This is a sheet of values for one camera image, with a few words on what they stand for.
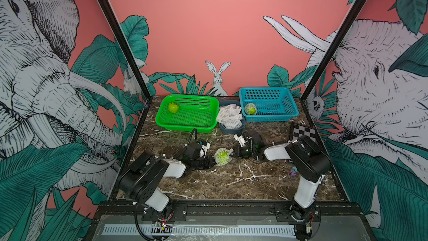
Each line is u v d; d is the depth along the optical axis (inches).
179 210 30.3
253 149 30.1
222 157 33.0
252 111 41.9
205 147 33.7
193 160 30.1
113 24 32.0
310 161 20.0
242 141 34.7
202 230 27.6
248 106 41.9
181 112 43.6
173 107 42.3
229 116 38.6
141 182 16.3
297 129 39.8
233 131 38.9
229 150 34.6
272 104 46.5
